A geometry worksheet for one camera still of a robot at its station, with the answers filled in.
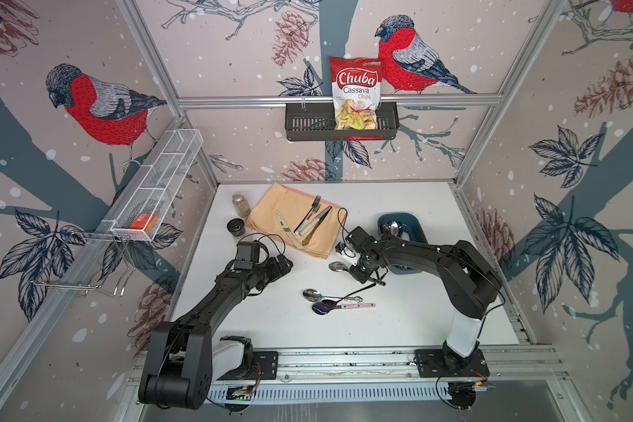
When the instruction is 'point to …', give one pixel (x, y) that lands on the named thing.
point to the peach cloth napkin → (297, 219)
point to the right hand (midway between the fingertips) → (356, 271)
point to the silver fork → (314, 208)
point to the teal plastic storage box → (411, 232)
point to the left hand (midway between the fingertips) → (287, 263)
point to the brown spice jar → (241, 204)
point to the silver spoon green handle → (394, 229)
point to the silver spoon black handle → (339, 266)
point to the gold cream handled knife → (286, 227)
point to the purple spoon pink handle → (349, 306)
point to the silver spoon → (315, 295)
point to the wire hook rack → (128, 263)
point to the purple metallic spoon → (328, 305)
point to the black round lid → (236, 226)
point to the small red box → (142, 220)
